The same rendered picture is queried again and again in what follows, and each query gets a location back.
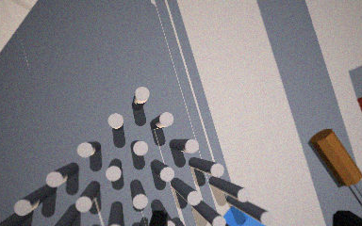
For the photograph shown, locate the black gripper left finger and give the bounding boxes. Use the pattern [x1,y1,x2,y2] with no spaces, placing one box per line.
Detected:
[149,210,168,226]

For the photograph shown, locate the orange-brown faceted cylinder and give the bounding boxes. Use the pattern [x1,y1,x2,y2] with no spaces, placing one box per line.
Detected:
[311,129,362,197]

